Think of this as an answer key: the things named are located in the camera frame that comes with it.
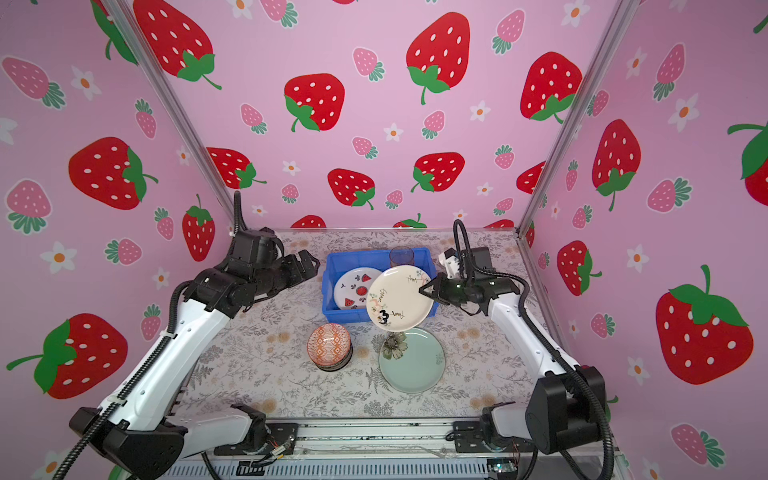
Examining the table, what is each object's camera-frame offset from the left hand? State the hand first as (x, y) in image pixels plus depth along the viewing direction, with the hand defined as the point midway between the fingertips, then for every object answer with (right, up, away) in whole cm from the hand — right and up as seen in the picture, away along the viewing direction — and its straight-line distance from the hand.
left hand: (308, 265), depth 73 cm
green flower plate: (+26, -29, +15) cm, 42 cm away
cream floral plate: (+21, -10, +9) cm, 25 cm away
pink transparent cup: (+24, +3, +32) cm, 40 cm away
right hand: (+28, -6, +6) cm, 29 cm away
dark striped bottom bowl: (+6, -27, +6) cm, 29 cm away
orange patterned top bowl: (+3, -22, +10) cm, 25 cm away
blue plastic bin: (+1, 0, +32) cm, 32 cm away
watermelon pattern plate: (+7, -8, +29) cm, 31 cm away
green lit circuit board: (+48, -49, -2) cm, 68 cm away
